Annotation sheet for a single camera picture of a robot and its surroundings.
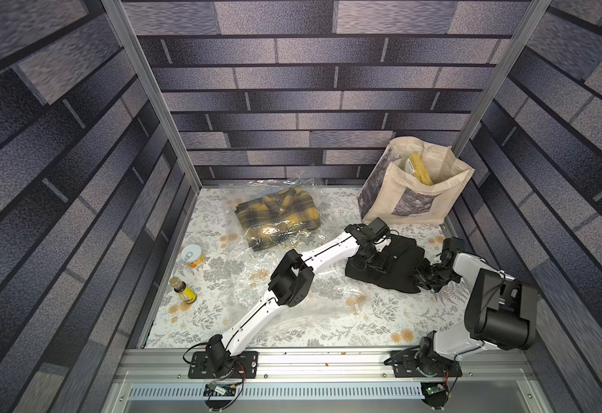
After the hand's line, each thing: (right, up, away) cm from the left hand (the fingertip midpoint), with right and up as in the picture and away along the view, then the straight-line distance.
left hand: (388, 268), depth 89 cm
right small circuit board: (+8, -31, -16) cm, 36 cm away
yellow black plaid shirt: (-41, +18, +15) cm, 47 cm away
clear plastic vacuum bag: (-19, -11, -3) cm, 23 cm away
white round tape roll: (-72, +5, +3) cm, 72 cm away
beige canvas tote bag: (+6, +31, -2) cm, 32 cm away
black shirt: (+2, +1, -2) cm, 3 cm away
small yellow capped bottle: (-68, -6, -10) cm, 69 cm away
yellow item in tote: (+13, +38, +8) cm, 41 cm away
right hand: (+10, -3, +2) cm, 10 cm away
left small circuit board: (-54, -30, -18) cm, 64 cm away
